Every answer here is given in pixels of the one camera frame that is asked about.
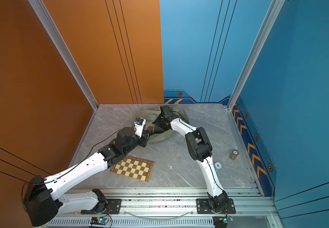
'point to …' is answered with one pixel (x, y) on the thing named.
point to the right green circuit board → (221, 222)
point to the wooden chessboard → (133, 167)
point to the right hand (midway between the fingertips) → (156, 122)
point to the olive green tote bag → (156, 134)
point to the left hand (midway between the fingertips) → (149, 129)
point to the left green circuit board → (99, 220)
